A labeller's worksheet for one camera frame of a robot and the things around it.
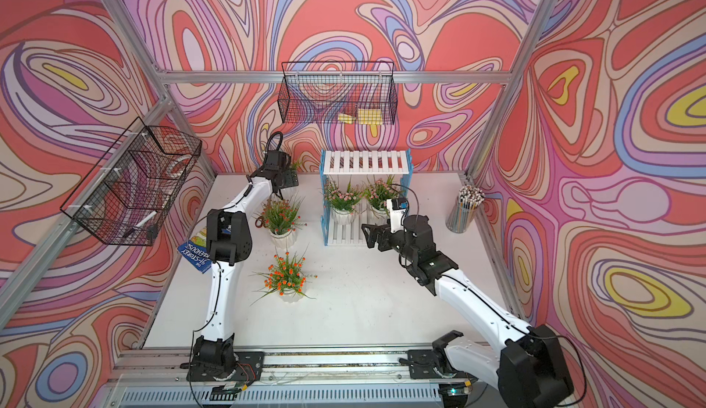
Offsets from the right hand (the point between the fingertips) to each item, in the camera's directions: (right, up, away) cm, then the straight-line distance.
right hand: (376, 230), depth 81 cm
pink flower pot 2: (+1, +11, +10) cm, 15 cm away
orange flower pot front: (-26, -12, -6) cm, 29 cm away
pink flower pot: (-11, +9, +11) cm, 18 cm away
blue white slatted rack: (-5, +21, +6) cm, 23 cm away
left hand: (-34, +18, +29) cm, 48 cm away
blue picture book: (-62, -9, +13) cm, 63 cm away
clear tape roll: (-64, +20, +6) cm, 67 cm away
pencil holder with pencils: (+30, +5, +11) cm, 33 cm away
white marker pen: (-64, +2, -9) cm, 64 cm away
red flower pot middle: (-30, +4, +8) cm, 31 cm away
